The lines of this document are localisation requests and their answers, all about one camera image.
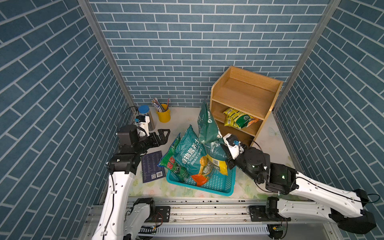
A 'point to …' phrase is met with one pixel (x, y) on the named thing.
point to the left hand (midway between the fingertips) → (167, 131)
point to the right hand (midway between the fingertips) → (225, 143)
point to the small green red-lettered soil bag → (171, 162)
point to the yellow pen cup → (164, 116)
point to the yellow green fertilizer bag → (235, 118)
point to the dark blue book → (150, 170)
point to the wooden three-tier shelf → (242, 101)
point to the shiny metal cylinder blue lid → (144, 110)
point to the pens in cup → (156, 103)
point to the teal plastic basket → (218, 182)
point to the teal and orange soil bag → (191, 156)
